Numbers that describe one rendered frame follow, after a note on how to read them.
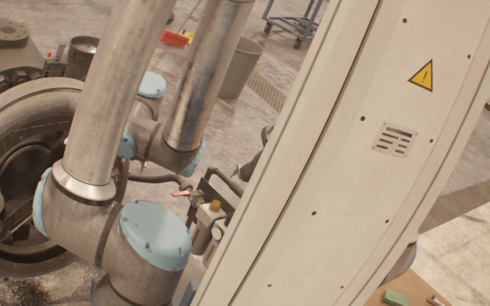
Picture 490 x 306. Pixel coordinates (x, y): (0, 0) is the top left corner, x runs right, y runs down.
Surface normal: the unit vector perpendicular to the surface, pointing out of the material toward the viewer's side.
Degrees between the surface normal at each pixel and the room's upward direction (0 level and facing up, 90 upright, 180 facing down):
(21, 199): 36
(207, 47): 111
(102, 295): 70
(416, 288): 0
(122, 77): 82
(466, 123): 90
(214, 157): 0
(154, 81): 20
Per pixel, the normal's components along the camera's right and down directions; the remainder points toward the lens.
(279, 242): 0.24, 0.54
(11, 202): -0.11, -0.62
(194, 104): -0.05, 0.75
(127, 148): -0.36, 0.68
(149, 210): 0.44, -0.79
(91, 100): -0.33, 0.15
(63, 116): 0.64, 0.56
